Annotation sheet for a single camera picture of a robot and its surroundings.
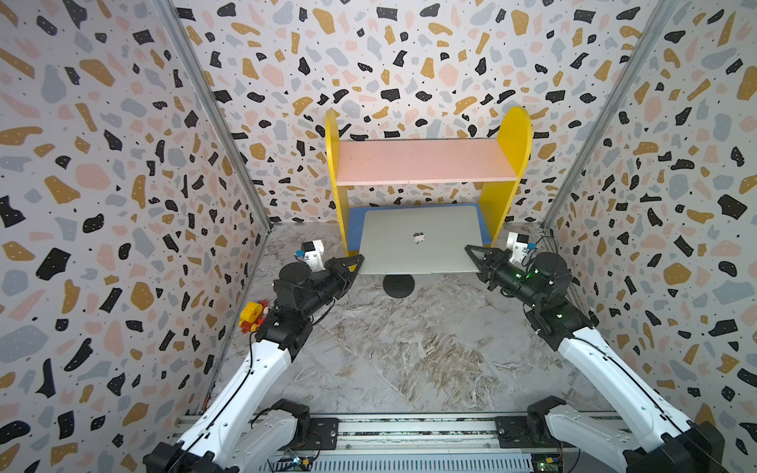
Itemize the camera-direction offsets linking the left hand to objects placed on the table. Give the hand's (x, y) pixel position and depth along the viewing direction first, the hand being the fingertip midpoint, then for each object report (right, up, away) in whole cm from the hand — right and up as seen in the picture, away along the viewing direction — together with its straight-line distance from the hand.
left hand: (369, 259), depth 69 cm
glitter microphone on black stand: (+7, -10, +34) cm, 37 cm away
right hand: (+22, +2, -1) cm, 22 cm away
